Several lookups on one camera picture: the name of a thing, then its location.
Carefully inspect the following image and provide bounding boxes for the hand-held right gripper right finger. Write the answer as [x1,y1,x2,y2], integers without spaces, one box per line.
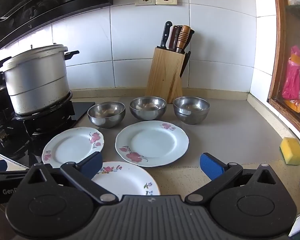
[185,153,283,204]

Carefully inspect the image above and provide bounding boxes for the ribbed wooden handle knife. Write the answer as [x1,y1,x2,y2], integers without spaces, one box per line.
[175,25,191,54]

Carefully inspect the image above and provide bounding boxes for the black handle sharpening steel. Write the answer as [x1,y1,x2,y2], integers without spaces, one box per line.
[187,29,195,51]

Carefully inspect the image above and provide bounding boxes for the dark brown handle knife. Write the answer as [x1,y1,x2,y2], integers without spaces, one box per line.
[168,25,181,52]

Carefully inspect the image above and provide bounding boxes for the black kitchen scissors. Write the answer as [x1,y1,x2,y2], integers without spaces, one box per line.
[179,51,191,78]

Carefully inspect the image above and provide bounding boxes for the yellow sponge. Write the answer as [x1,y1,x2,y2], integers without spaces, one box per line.
[279,137,300,166]

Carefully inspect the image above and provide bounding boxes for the pink plastic bag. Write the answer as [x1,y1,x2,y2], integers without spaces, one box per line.
[282,45,300,101]

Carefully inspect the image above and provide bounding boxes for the stainless steel bowl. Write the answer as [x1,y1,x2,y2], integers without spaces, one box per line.
[87,102,126,129]
[172,96,210,125]
[129,96,167,121]

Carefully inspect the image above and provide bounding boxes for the black gas stove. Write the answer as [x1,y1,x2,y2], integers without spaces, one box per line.
[0,92,95,167]

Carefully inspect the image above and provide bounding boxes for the wooden window frame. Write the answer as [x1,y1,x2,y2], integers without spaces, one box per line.
[267,0,300,143]

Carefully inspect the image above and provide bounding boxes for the black range hood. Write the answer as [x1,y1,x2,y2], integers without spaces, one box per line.
[0,0,113,51]

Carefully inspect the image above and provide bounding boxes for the colourful flower plate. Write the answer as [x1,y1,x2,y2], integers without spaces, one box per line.
[91,161,161,200]

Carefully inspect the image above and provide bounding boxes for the large pink flower plate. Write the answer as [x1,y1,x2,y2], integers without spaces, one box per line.
[115,120,190,167]

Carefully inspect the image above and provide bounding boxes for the small pink flower plate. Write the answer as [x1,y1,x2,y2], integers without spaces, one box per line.
[42,127,105,168]

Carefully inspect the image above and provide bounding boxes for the wooden knife block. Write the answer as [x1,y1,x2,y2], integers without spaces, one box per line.
[145,47,186,104]

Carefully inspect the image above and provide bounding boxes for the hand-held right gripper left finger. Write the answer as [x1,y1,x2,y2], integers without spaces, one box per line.
[22,152,119,204]

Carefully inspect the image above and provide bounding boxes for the black handle knife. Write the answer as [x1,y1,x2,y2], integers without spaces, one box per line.
[160,21,173,49]

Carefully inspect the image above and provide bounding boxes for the aluminium pressure cooker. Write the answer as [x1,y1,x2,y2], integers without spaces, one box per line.
[0,44,80,117]

